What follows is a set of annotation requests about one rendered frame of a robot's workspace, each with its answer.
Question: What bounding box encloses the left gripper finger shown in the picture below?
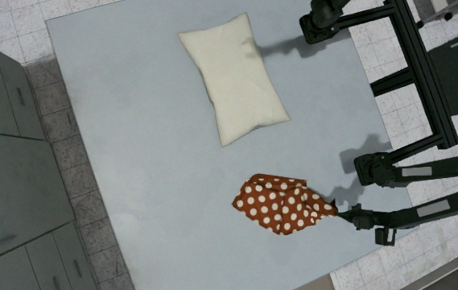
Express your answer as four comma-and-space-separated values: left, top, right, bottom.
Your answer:
336, 210, 352, 217
336, 215, 352, 223

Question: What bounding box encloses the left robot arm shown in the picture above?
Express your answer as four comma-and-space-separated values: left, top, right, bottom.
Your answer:
353, 155, 458, 247

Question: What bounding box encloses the brown polka-dot pillowcase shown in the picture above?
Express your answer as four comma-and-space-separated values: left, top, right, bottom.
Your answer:
231, 173, 339, 236

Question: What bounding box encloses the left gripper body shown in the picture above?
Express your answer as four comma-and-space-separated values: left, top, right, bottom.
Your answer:
352, 203, 375, 230

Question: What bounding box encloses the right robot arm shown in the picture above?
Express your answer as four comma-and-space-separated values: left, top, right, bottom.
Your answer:
301, 0, 351, 42

